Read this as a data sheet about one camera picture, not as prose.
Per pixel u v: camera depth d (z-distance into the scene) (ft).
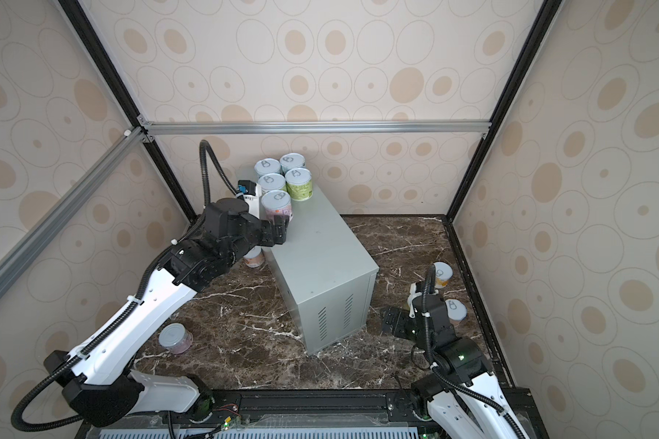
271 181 2.44
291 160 2.61
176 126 3.01
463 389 1.49
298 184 2.44
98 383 1.27
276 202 2.25
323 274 2.02
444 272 3.16
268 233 1.95
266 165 2.56
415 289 2.20
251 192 1.82
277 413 2.39
